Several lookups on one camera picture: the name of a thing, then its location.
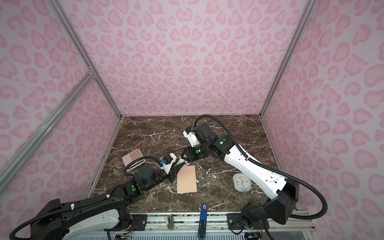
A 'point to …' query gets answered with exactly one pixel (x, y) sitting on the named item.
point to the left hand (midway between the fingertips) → (183, 159)
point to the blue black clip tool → (202, 230)
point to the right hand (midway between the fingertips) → (185, 154)
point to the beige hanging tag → (169, 225)
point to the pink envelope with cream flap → (186, 181)
